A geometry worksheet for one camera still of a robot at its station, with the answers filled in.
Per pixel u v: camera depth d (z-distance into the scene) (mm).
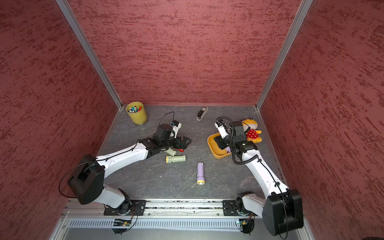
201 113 1117
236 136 620
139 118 1010
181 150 939
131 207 731
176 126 762
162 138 655
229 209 738
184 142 751
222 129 729
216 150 963
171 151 901
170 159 874
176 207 757
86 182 429
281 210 387
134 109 1037
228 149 710
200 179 803
